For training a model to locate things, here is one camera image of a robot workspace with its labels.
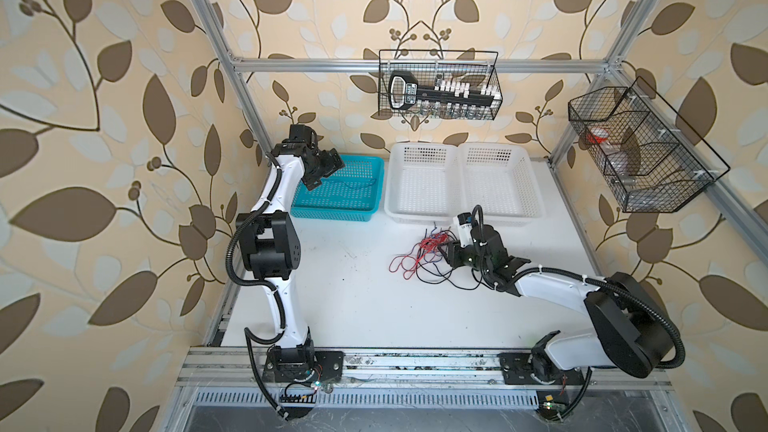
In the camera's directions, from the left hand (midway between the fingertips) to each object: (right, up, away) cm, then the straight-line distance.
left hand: (335, 165), depth 93 cm
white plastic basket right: (+61, -3, +22) cm, 65 cm away
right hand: (+34, -25, -5) cm, 42 cm away
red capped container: (+74, +7, -13) cm, 76 cm away
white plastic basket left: (+30, -5, +22) cm, 38 cm away
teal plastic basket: (+3, -9, +18) cm, 21 cm away
